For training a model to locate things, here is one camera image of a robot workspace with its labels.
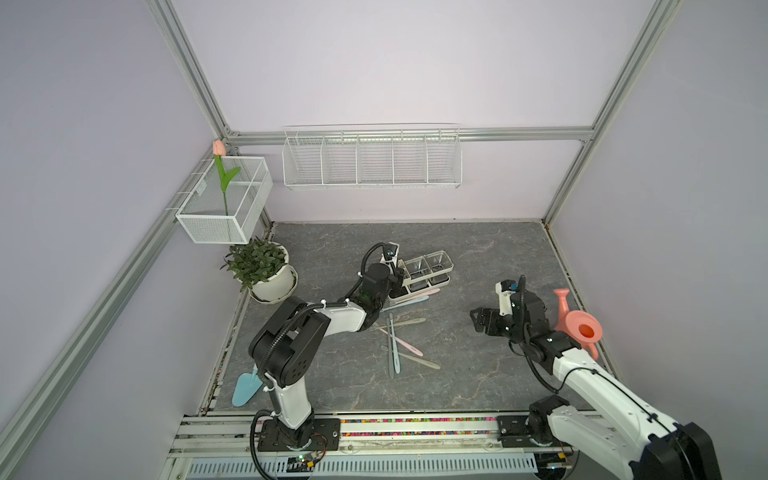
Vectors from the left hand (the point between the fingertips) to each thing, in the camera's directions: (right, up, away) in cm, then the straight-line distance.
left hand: (398, 260), depth 92 cm
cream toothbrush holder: (+9, -5, +10) cm, 14 cm away
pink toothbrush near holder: (+9, -11, +7) cm, 16 cm away
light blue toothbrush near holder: (+2, -15, +5) cm, 16 cm away
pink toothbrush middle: (+4, -26, -5) cm, 26 cm away
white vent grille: (-40, -49, -21) cm, 66 cm away
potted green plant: (-40, -2, -5) cm, 40 cm away
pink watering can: (+51, -18, -11) cm, 55 cm away
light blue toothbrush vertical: (-1, -25, -5) cm, 26 cm away
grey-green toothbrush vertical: (-2, -28, -7) cm, 29 cm away
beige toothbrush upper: (+2, -20, +2) cm, 20 cm away
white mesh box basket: (-48, +17, -9) cm, 52 cm away
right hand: (+24, -15, -7) cm, 29 cm away
